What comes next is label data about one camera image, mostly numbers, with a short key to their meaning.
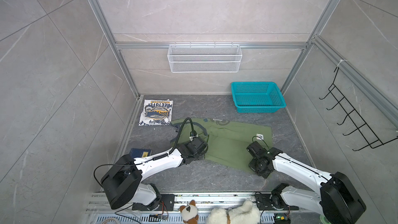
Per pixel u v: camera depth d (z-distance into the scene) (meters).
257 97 1.18
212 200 0.75
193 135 0.76
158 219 0.70
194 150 0.64
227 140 0.96
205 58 1.01
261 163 0.62
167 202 0.73
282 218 0.70
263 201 0.73
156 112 1.04
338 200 0.41
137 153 0.90
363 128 0.63
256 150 0.69
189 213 0.69
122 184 0.42
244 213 0.62
